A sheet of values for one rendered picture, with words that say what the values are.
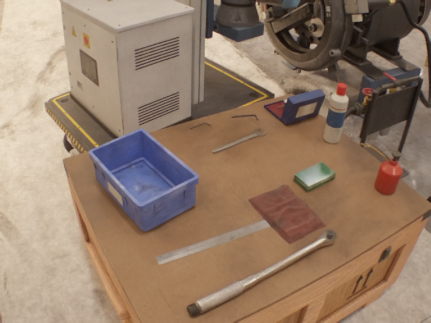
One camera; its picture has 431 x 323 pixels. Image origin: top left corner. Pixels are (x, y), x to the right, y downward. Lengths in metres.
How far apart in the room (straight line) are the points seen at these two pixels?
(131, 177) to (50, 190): 0.83
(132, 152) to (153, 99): 0.37
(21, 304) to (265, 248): 0.99
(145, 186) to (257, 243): 0.39
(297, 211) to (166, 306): 0.48
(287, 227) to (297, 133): 0.49
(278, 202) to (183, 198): 0.29
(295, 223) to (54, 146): 1.54
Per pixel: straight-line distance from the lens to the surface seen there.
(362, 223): 1.33
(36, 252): 1.89
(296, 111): 1.63
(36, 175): 2.26
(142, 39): 1.59
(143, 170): 1.41
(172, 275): 1.12
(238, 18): 1.84
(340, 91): 1.52
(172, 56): 1.70
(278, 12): 2.64
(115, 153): 1.38
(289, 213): 1.27
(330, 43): 2.37
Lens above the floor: 1.37
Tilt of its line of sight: 37 degrees down
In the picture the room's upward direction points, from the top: 4 degrees clockwise
